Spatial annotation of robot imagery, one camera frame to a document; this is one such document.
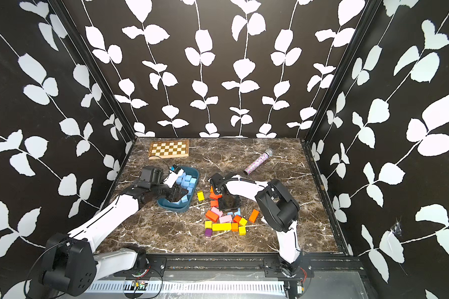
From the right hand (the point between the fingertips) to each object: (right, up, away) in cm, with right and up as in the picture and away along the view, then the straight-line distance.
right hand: (225, 209), depth 90 cm
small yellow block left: (-13, +6, +4) cm, 15 cm away
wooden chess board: (-35, +31, +22) cm, 51 cm away
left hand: (-19, +13, -5) cm, 24 cm away
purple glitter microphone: (+25, +28, +20) cm, 42 cm away
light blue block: (-20, +12, +6) cm, 24 cm away
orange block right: (+14, -2, -2) cm, 14 cm away
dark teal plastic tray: (-20, +3, -4) cm, 20 cm away
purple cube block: (-8, -8, -7) cm, 13 cm away
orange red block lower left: (-6, -2, -4) cm, 8 cm away
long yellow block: (-2, -6, -6) cm, 9 cm away
